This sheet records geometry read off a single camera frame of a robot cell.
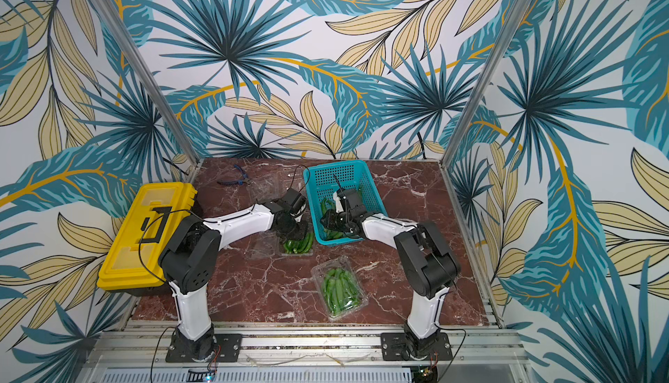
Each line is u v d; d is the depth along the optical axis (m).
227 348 0.73
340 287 0.82
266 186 1.10
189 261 0.49
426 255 0.52
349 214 0.75
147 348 0.75
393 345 0.73
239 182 1.10
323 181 1.10
